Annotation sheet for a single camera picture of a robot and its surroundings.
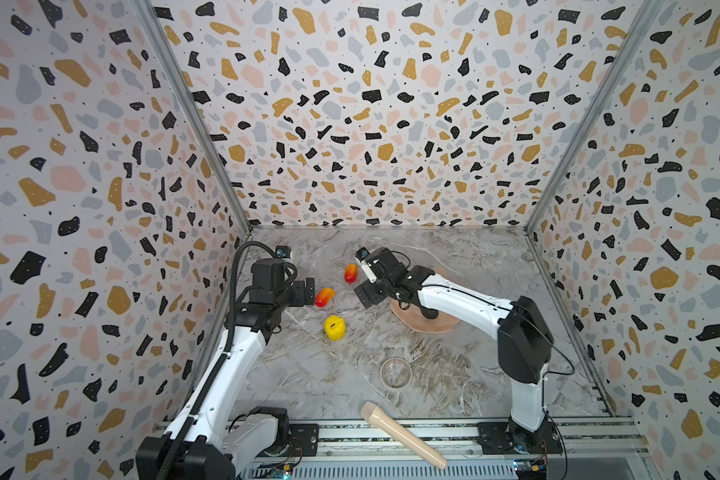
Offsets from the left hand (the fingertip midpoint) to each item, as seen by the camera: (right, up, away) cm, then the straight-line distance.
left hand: (293, 276), depth 79 cm
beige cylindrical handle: (+20, -34, -4) cm, 40 cm away
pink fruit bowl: (+33, -13, +18) cm, 40 cm away
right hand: (+19, -1, +8) cm, 21 cm away
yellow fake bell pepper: (+10, -16, +9) cm, 21 cm away
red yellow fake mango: (+13, -1, +24) cm, 27 cm away
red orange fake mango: (+5, -8, +19) cm, 21 cm away
